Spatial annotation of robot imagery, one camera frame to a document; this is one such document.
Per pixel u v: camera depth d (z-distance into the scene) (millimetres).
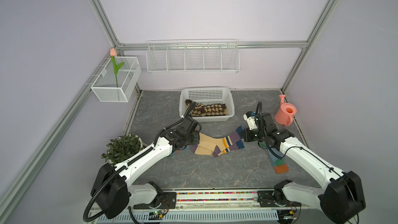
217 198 754
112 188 393
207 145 840
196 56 988
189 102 1070
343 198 393
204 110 1046
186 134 609
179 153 890
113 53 845
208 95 1119
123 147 724
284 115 935
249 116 747
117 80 826
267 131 620
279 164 832
